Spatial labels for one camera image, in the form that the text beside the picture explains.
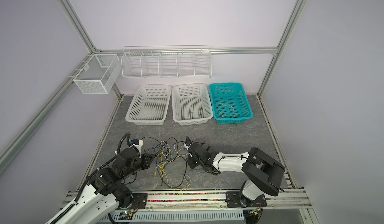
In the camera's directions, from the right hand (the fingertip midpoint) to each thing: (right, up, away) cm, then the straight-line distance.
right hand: (189, 158), depth 87 cm
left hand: (-17, +3, -11) cm, 20 cm away
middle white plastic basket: (+1, +32, +28) cm, 43 cm away
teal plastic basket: (+30, +33, +29) cm, 54 cm away
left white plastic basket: (-32, +31, +28) cm, 53 cm away
